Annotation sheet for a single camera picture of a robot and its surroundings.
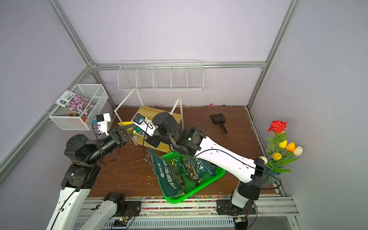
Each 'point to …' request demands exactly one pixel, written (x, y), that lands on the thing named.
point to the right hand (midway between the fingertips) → (145, 127)
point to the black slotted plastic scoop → (219, 119)
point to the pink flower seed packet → (76, 106)
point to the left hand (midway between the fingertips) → (137, 127)
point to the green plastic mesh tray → (191, 187)
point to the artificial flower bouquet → (281, 152)
